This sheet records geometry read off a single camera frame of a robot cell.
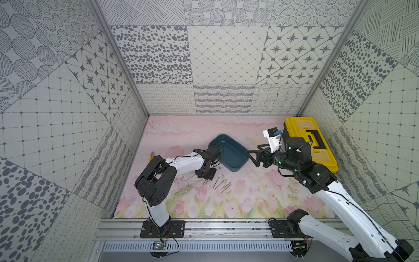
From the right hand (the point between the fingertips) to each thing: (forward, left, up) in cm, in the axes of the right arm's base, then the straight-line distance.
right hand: (253, 151), depth 69 cm
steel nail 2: (-3, +17, -28) cm, 33 cm away
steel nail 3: (-4, +14, -28) cm, 32 cm away
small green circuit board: (-31, +42, -29) cm, 60 cm away
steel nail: (-3, +21, -27) cm, 34 cm away
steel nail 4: (-6, +11, -28) cm, 31 cm away
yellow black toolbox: (+23, -36, -11) cm, 44 cm away
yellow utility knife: (+12, +56, -25) cm, 62 cm away
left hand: (+2, +20, -26) cm, 33 cm away
